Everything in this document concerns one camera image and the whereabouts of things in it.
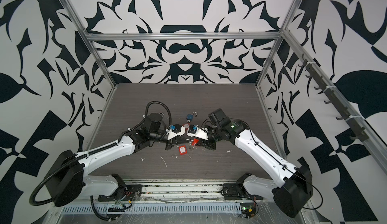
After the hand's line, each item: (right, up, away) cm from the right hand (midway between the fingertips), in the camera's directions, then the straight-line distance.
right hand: (197, 139), depth 73 cm
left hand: (-4, +1, -1) cm, 4 cm away
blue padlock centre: (-4, +8, +28) cm, 30 cm away
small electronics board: (+23, -32, -2) cm, 40 cm away
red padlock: (-1, 0, -2) cm, 3 cm away
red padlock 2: (-8, -10, +13) cm, 18 cm away
